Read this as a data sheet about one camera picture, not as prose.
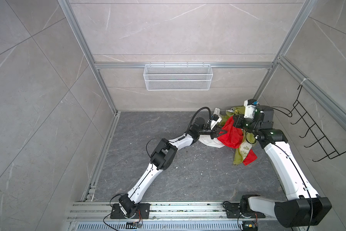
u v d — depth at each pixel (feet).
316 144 2.14
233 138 2.74
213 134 2.76
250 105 2.09
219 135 2.82
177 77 3.29
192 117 2.57
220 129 2.80
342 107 1.85
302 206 1.21
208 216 2.40
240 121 2.15
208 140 3.25
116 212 2.40
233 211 2.40
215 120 2.68
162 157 2.13
